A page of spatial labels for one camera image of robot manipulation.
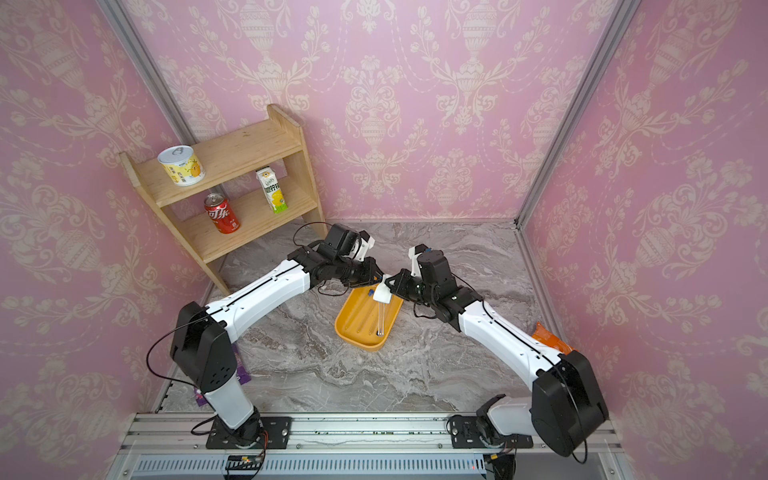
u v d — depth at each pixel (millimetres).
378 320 776
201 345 449
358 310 963
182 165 670
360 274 729
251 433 657
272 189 878
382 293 789
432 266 604
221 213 825
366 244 788
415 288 690
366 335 902
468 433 730
